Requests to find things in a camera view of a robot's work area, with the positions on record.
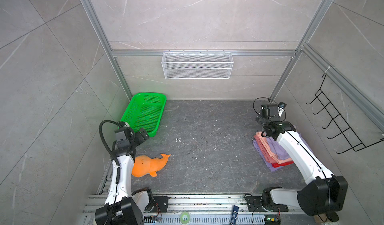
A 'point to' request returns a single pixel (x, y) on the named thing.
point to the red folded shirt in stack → (276, 165)
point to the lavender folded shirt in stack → (272, 168)
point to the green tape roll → (182, 213)
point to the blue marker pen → (234, 215)
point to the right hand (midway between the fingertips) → (267, 117)
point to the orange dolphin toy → (143, 165)
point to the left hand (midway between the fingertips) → (138, 131)
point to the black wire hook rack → (343, 119)
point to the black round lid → (333, 217)
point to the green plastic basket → (144, 111)
